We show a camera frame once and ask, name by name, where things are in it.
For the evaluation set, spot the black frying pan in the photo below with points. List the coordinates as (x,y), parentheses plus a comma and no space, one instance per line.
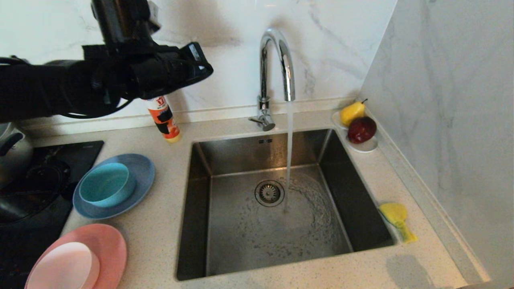
(32,192)

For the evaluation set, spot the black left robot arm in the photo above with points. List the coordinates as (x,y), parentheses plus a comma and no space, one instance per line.
(36,90)

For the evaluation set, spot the small white fruit dish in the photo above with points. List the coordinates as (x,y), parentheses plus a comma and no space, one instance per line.
(367,147)

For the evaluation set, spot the teal bowl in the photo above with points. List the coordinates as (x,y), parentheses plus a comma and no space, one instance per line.
(105,184)

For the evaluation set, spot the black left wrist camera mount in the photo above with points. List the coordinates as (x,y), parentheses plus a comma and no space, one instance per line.
(120,20)

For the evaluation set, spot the orange yellow dish soap bottle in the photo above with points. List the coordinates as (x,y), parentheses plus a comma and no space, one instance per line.
(164,120)

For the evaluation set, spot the large pink plate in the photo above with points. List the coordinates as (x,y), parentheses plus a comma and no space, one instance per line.
(108,245)

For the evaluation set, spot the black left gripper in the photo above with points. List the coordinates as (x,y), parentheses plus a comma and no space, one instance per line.
(144,74)

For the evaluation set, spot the dark red apple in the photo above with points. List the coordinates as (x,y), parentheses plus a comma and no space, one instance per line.
(362,130)

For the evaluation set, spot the small light pink plate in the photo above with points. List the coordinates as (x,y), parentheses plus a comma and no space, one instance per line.
(62,267)

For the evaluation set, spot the black induction cooktop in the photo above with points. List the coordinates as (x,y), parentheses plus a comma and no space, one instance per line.
(80,154)

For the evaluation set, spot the yellow sponge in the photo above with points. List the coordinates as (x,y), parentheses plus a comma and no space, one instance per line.
(394,214)

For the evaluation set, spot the chrome gooseneck faucet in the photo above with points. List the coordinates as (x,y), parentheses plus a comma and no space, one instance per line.
(286,68)

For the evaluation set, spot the blue plate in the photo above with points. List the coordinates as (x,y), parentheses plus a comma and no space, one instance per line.
(142,176)

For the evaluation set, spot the stainless steel sink basin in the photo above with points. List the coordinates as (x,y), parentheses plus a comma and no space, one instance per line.
(241,241)

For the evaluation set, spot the yellow pear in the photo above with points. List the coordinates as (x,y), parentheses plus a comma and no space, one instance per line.
(351,114)

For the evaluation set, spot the round metal drain strainer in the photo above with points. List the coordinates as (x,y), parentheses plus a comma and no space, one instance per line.
(268,193)

